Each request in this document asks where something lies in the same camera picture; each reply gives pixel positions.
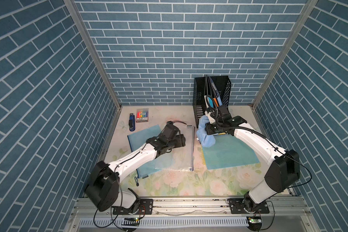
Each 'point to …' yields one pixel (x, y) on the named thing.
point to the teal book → (210, 102)
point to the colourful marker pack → (142, 115)
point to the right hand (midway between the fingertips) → (207, 129)
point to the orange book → (215, 101)
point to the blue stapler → (132, 122)
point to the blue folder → (220, 103)
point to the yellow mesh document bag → (218, 153)
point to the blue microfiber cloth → (207, 140)
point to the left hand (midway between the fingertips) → (186, 141)
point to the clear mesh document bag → (180, 158)
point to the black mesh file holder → (223, 84)
